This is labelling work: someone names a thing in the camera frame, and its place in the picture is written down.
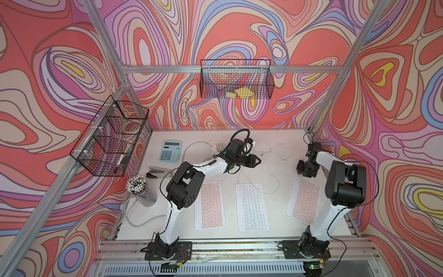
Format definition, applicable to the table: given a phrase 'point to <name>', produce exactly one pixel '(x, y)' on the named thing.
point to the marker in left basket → (117, 165)
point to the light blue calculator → (171, 151)
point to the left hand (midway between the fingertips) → (261, 161)
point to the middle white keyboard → (251, 208)
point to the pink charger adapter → (218, 146)
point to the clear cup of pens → (138, 186)
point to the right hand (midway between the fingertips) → (302, 176)
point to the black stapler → (153, 170)
